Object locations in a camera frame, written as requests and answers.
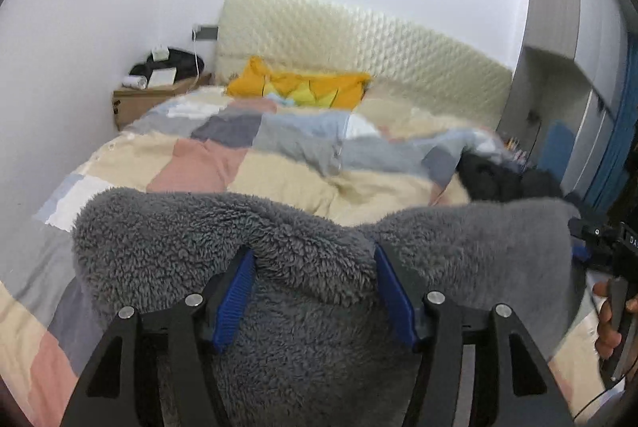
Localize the yellow pillow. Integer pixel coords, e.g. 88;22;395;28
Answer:
226;57;372;110

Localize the person right hand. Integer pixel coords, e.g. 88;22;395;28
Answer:
593;281;623;359

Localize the cardboard box nightstand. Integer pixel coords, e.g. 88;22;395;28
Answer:
111;72;213;131

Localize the wall socket plate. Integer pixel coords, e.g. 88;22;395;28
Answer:
191;24;219;41

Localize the black bag on nightstand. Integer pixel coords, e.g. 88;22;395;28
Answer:
129;48;205;81

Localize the white box on nightstand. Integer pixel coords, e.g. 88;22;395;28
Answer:
146;67;176;89

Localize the cream quilted headboard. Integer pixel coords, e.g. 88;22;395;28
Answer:
214;0;512;128

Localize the black garment pile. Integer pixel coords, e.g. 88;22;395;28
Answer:
456;153;563;203

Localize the grey fleece striped garment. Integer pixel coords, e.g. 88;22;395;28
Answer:
73;188;584;426

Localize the grey wardrobe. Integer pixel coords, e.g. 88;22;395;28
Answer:
498;0;637;196

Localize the blue chair back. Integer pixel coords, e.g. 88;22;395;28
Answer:
536;120;575;182

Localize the blue curtain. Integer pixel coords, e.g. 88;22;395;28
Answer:
585;34;638;213

